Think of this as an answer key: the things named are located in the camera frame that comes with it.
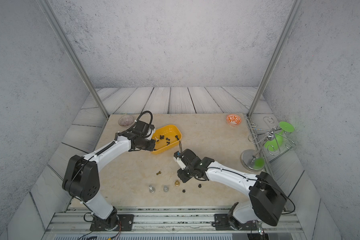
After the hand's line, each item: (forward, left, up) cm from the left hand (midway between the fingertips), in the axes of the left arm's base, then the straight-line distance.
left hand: (155, 145), depth 91 cm
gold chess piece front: (-20, -13, -8) cm, 25 cm away
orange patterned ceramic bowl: (+27, -55, -7) cm, 62 cm away
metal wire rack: (-9, -60, +17) cm, 63 cm away
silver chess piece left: (-23, +1, -7) cm, 24 cm away
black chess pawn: (+14, -1, -10) cm, 17 cm away
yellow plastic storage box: (+17, -9, -8) cm, 20 cm away
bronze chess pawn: (-12, -1, -11) cm, 17 cm away
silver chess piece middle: (-23, -7, -9) cm, 25 cm away
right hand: (-17, -15, -2) cm, 23 cm away
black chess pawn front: (-23, -16, -10) cm, 30 cm away
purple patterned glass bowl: (+28, +27, -7) cm, 40 cm away
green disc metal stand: (-8, -58, +17) cm, 61 cm away
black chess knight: (+12, -5, -9) cm, 15 cm away
